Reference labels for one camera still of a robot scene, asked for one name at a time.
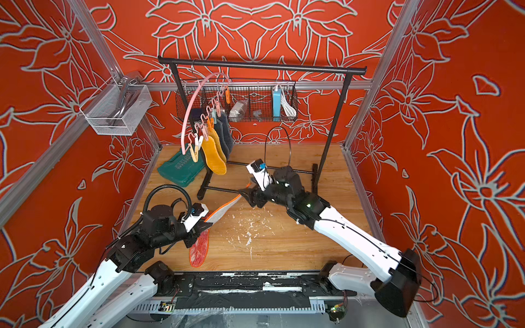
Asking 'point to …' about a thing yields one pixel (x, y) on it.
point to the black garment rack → (317, 178)
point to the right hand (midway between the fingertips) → (242, 187)
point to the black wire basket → (244, 102)
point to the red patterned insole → (199, 252)
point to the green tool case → (182, 169)
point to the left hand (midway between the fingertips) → (209, 220)
